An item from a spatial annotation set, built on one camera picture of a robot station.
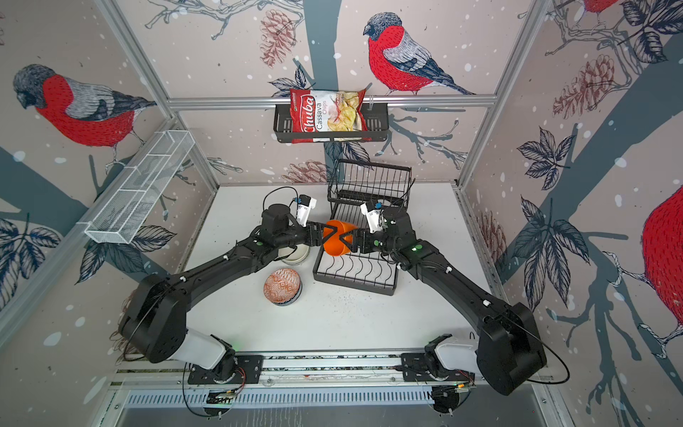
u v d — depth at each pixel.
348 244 0.74
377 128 0.93
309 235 0.73
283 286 0.86
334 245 0.78
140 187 0.78
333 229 0.79
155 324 0.43
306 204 0.74
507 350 0.40
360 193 1.14
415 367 0.73
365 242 0.69
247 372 0.73
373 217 0.72
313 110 0.87
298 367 0.76
